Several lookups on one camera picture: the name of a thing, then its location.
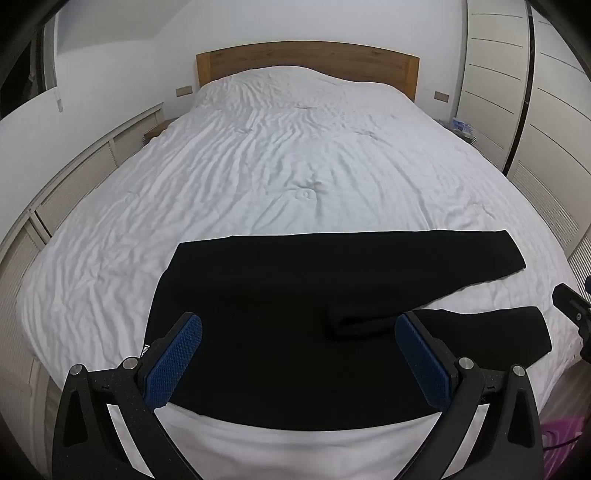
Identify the pink plastic item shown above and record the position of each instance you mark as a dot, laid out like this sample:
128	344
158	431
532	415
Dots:
565	461

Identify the dark window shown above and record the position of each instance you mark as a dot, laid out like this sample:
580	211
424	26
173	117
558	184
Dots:
32	60

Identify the wooden headboard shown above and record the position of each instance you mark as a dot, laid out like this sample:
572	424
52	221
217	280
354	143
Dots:
300	55

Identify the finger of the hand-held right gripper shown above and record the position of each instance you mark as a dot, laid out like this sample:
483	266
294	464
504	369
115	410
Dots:
572	307

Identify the black pants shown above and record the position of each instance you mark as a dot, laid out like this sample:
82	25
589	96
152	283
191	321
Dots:
277	300

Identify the blue and white box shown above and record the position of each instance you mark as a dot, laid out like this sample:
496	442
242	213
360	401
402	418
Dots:
463	125

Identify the wall switch plate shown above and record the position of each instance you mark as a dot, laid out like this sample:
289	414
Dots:
183	90
441	96

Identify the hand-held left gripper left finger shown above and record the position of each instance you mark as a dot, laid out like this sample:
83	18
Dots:
178	355

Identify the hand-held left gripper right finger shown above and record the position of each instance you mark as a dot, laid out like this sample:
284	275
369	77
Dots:
422	360

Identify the bed with white duvet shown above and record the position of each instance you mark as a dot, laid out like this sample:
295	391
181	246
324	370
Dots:
277	161

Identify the wooden nightstand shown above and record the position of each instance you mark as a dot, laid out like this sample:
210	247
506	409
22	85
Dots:
162	127

